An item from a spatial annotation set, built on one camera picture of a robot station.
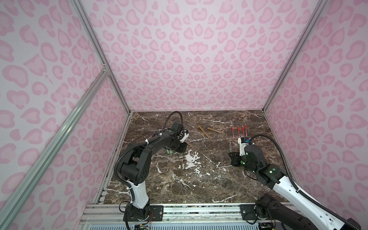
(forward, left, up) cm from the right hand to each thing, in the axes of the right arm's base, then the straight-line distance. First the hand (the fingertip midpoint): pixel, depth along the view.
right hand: (229, 153), depth 77 cm
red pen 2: (+27, -14, -17) cm, 35 cm away
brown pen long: (+26, +12, -16) cm, 33 cm away
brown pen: (+15, +23, -16) cm, 32 cm away
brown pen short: (+27, +3, -16) cm, 32 cm away
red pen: (+28, -10, -16) cm, 33 cm away
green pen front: (+3, -1, +1) cm, 3 cm away
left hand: (+10, +25, -11) cm, 29 cm away
